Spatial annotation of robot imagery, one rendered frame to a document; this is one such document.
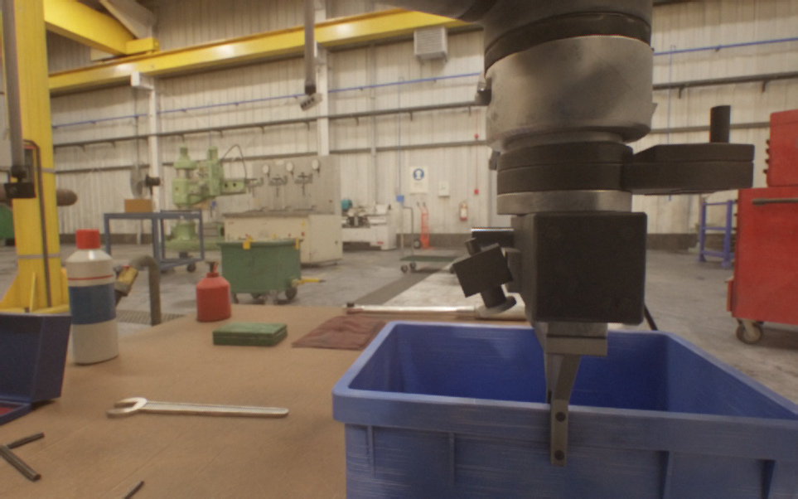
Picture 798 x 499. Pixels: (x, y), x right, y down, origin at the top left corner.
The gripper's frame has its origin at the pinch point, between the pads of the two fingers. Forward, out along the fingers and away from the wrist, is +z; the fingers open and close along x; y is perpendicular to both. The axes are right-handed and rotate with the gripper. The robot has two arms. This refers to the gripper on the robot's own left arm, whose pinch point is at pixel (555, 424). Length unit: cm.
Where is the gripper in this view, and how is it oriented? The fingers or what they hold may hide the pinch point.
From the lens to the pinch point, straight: 29.0
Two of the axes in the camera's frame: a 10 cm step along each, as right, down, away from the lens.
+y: -9.8, 0.0, 1.9
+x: -1.9, 0.7, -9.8
